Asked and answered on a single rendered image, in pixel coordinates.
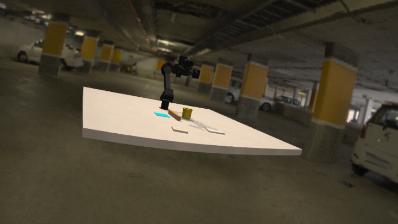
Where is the long wooden plank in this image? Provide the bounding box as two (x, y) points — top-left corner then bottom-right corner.
(168, 109), (181, 121)

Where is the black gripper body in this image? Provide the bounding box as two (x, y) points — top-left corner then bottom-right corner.
(172, 64), (200, 79)

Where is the yellow cup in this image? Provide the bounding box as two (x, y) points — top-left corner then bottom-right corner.
(182, 108), (193, 120)

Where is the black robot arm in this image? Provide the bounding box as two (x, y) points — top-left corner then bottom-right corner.
(159, 56), (194, 110)

